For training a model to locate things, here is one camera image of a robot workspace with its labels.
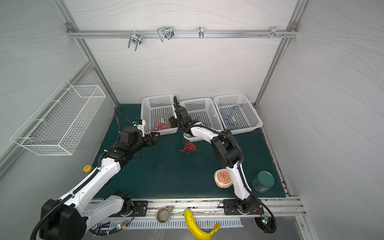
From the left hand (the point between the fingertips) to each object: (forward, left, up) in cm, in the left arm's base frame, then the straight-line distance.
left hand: (157, 132), depth 82 cm
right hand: (+17, -6, -5) cm, 19 cm away
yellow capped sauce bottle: (-21, +29, 0) cm, 36 cm away
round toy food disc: (-19, -37, -16) cm, 45 cm away
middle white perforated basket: (+32, -26, -17) cm, 45 cm away
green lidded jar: (-23, -55, -8) cm, 60 cm away
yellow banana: (-42, -23, -13) cm, 50 cm away
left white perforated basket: (+31, +11, -17) cm, 37 cm away
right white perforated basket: (+31, -53, -19) cm, 64 cm away
